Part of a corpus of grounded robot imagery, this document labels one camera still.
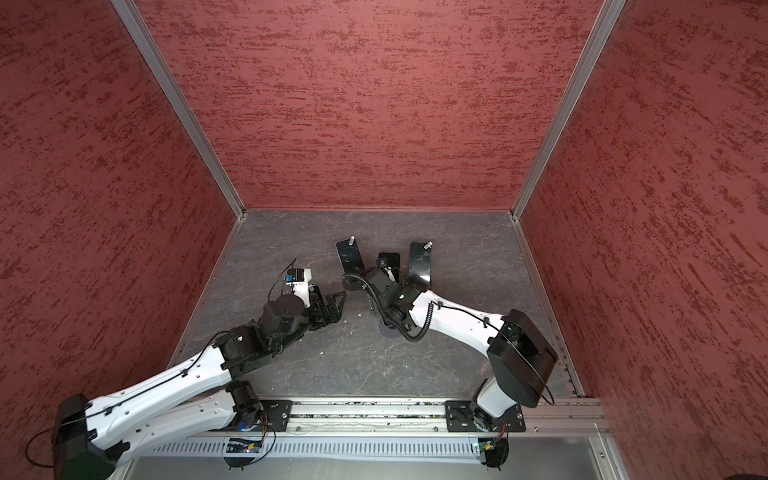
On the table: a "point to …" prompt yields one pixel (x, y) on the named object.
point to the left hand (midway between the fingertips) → (333, 301)
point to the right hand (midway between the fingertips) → (385, 302)
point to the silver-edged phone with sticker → (420, 263)
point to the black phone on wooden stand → (392, 259)
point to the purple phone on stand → (349, 256)
